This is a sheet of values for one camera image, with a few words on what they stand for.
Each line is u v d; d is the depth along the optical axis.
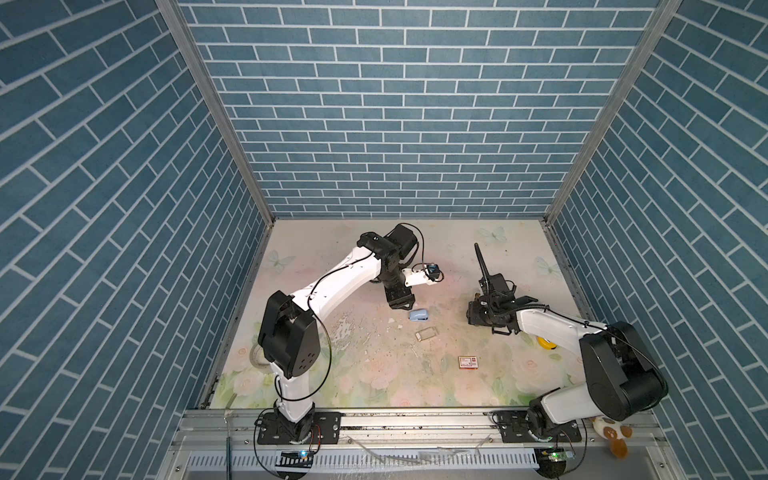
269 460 0.70
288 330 0.46
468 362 0.84
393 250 0.61
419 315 0.94
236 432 0.75
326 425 0.74
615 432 0.70
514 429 0.74
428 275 0.73
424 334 0.90
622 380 0.44
